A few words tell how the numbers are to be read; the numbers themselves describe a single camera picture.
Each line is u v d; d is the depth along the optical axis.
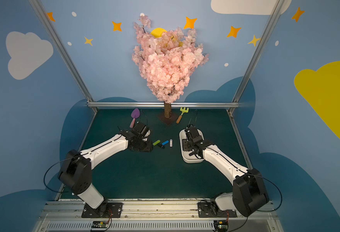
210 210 0.74
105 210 0.68
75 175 0.45
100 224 0.72
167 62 0.65
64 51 0.86
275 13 0.71
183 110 1.23
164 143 1.01
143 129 0.71
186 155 0.95
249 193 0.42
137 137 0.68
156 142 1.00
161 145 0.99
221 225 0.73
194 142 0.65
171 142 1.01
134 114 1.19
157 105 1.18
